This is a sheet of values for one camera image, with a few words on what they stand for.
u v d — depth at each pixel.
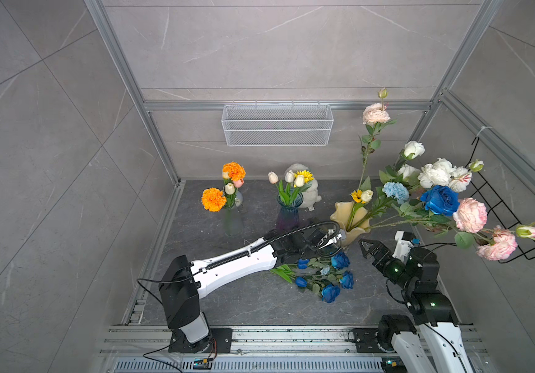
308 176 0.84
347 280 0.82
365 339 0.73
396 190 0.65
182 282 0.41
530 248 0.58
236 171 0.75
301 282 0.82
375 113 0.70
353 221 0.86
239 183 0.78
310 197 1.03
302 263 0.85
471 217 0.48
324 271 0.86
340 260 0.82
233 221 1.01
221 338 0.73
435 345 0.47
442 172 0.60
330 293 0.79
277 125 1.01
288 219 0.97
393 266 0.64
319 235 0.55
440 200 0.48
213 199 0.69
